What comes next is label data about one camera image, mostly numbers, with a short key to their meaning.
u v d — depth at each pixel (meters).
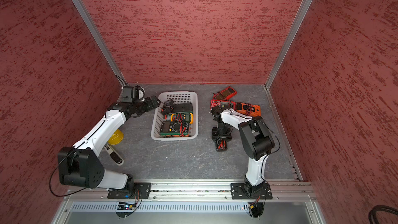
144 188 0.74
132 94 0.66
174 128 0.87
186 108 1.03
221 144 0.85
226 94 1.11
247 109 1.00
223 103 1.01
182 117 0.97
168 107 0.96
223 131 0.80
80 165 0.41
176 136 0.87
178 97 1.26
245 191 0.67
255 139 0.50
